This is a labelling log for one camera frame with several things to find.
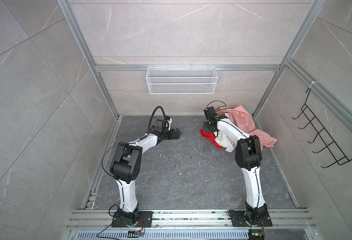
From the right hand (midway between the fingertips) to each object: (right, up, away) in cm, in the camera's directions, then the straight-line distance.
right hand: (208, 127), depth 104 cm
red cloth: (+1, -7, -4) cm, 8 cm away
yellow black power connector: (+16, -52, -34) cm, 64 cm away
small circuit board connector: (-43, -52, -33) cm, 75 cm away
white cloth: (+8, -9, -7) cm, 14 cm away
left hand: (-23, -2, -6) cm, 24 cm away
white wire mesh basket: (-19, +32, -3) cm, 37 cm away
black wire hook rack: (+46, -12, -42) cm, 63 cm away
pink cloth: (+23, +8, +1) cm, 24 cm away
